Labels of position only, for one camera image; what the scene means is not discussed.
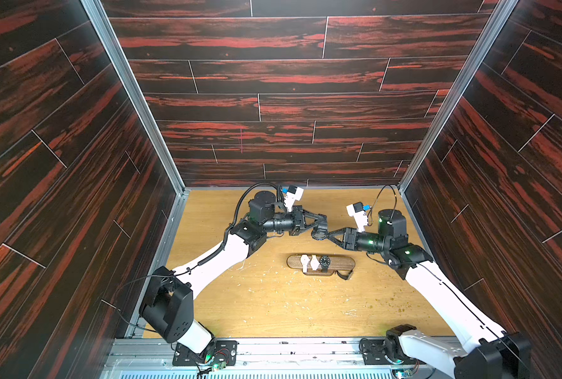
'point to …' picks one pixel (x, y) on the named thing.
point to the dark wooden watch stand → (337, 263)
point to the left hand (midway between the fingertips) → (323, 222)
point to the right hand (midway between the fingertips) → (331, 233)
